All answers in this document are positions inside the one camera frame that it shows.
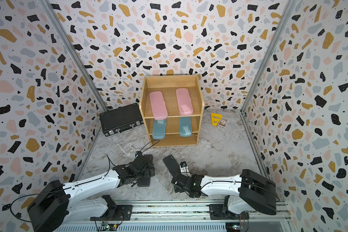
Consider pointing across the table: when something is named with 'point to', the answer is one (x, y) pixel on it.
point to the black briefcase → (120, 119)
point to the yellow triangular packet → (215, 118)
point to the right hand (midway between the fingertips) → (181, 183)
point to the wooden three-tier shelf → (168, 85)
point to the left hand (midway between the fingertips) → (151, 170)
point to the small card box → (223, 122)
